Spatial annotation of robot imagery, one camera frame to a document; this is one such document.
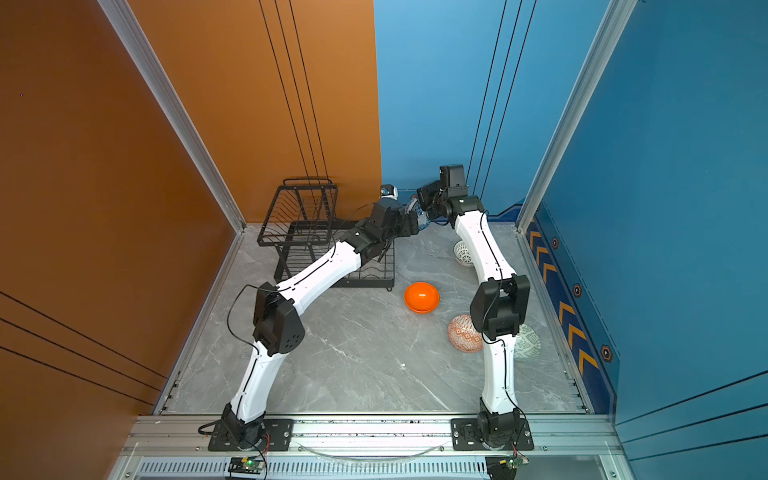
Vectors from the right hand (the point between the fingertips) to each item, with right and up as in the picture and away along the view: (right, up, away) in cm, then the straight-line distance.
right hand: (411, 191), depth 90 cm
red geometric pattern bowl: (+16, -43, -1) cm, 46 cm away
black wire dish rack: (-40, -7, +22) cm, 47 cm away
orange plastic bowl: (+3, -33, +5) cm, 34 cm away
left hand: (-1, -6, -2) cm, 7 cm away
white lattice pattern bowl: (+20, -19, +19) cm, 33 cm away
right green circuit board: (+21, -70, -19) cm, 75 cm away
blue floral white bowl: (+3, -8, -3) cm, 9 cm away
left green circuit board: (-39, -69, -19) cm, 82 cm away
